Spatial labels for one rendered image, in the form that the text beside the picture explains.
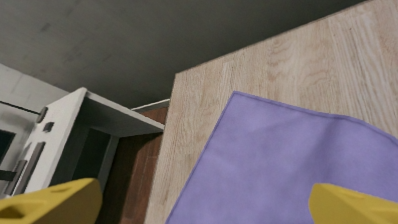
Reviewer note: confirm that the purple cloth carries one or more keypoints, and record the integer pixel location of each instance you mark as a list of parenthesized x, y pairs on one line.
[(263, 157)]

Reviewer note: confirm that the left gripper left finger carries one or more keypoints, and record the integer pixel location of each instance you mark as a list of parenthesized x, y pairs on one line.
[(76, 202)]

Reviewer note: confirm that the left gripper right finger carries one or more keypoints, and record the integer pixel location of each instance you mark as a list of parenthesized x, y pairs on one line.
[(330, 204)]

